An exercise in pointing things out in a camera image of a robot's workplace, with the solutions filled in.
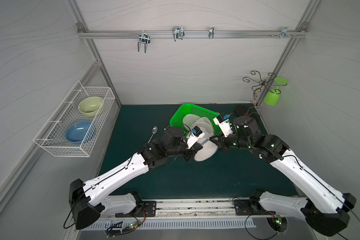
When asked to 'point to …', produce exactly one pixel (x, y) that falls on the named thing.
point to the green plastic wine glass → (273, 97)
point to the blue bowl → (77, 131)
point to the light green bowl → (89, 106)
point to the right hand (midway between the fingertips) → (211, 137)
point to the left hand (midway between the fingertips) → (201, 147)
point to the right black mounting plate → (243, 207)
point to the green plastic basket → (185, 109)
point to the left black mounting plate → (145, 209)
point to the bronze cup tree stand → (261, 83)
